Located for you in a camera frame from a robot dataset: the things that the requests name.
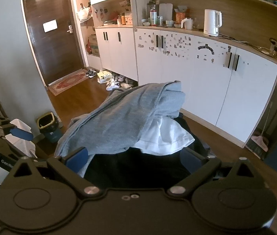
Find white plastic bag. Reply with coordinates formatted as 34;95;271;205
6;119;36;157

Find black garment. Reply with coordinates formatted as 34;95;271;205
83;113;214;189

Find white paper notice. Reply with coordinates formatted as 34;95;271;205
43;20;58;33

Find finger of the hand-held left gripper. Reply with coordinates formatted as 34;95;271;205
0;115;34;142
6;145;36;163

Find white shoes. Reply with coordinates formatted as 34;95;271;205
106;78;120;91

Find cardboard box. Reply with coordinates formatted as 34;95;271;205
88;35;100;55

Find black kettle cable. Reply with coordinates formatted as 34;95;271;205
208;33;277;57

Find white jug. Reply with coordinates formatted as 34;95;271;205
181;18;194;30

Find wooden shelf unit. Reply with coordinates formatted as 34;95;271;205
134;0;277;60

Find red patterned rug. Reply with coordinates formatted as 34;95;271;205
48;69;90;96

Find white electric kettle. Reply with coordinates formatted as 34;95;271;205
203;9;223;37

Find white garment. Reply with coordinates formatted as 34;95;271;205
135;116;195;156

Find pink capped bottle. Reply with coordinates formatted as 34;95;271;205
150;5;158;26

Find white cutting board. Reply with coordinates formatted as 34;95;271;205
158;3;174;21

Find dark trash bin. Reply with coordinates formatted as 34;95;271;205
36;112;63;144

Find hanging plastic bag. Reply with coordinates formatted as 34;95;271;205
77;4;92;23

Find brown wooden door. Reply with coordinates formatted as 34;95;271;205
22;0;85;87

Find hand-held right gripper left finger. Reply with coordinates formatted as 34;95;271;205
12;147;105;199

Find grey shorts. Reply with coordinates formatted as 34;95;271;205
54;80;186;157

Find white sideboard cabinet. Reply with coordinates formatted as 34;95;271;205
134;26;277;148

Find orange packet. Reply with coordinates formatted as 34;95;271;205
175;11;187;25

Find pink dustpan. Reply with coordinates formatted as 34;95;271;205
247;127;270;152

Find white flat box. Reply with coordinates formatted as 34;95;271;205
97;70;113;84

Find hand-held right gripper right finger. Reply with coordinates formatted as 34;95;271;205
167;149;258;199

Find pair of grey shoes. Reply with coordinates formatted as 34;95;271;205
114;73;134;84

